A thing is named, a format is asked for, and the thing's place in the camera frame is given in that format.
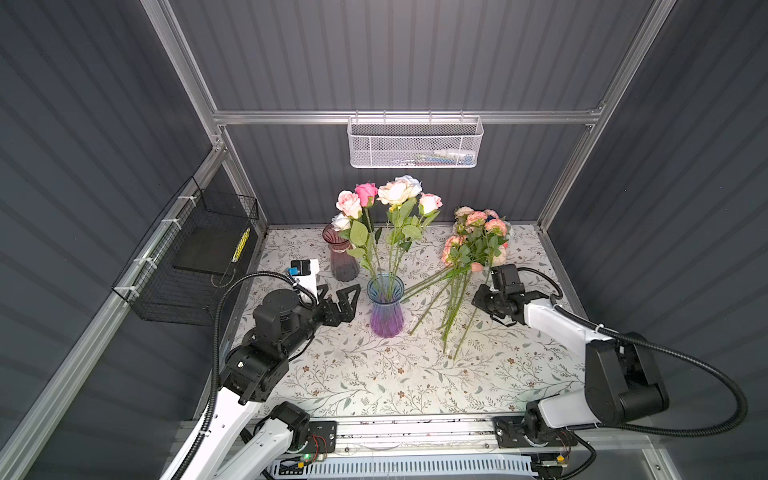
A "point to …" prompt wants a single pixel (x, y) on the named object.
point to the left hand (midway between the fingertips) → (345, 287)
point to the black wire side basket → (177, 273)
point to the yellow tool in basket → (240, 247)
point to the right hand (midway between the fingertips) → (479, 299)
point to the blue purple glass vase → (385, 292)
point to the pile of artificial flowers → (478, 242)
